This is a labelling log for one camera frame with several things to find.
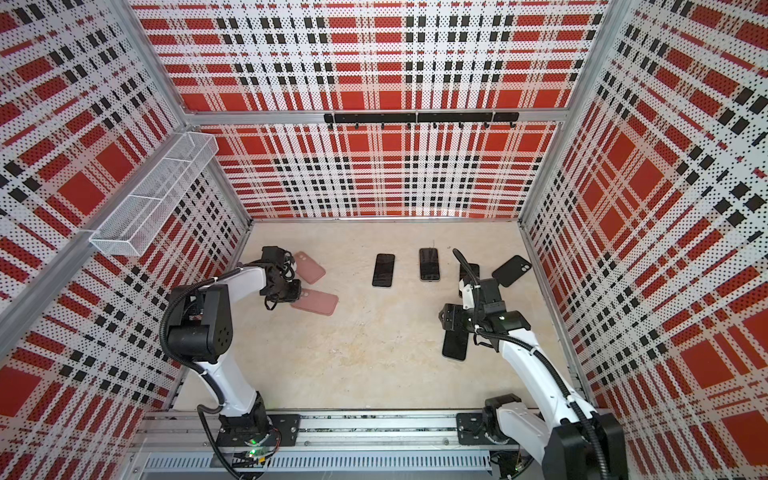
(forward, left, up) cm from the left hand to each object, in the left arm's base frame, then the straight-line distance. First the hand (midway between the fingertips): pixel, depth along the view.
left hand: (295, 300), depth 98 cm
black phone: (+13, -29, -2) cm, 32 cm away
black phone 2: (+17, -46, -4) cm, 49 cm away
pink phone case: (+14, -1, -1) cm, 14 cm away
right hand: (-12, -50, +10) cm, 52 cm away
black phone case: (+11, -75, +1) cm, 75 cm away
